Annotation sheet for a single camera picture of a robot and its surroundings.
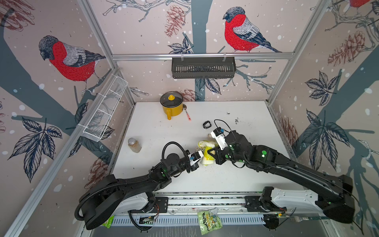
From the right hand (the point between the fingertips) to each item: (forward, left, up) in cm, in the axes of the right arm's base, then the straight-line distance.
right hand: (208, 150), depth 69 cm
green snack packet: (-29, +47, -22) cm, 59 cm away
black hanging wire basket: (+61, +2, +7) cm, 62 cm away
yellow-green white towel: (-4, 0, -2) cm, 4 cm away
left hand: (+2, +1, -5) cm, 5 cm away
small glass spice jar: (+9, +44, -15) cm, 47 cm away
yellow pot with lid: (+45, +26, -14) cm, 54 cm away
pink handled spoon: (+48, +17, -22) cm, 56 cm away
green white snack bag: (-26, -1, -22) cm, 34 cm away
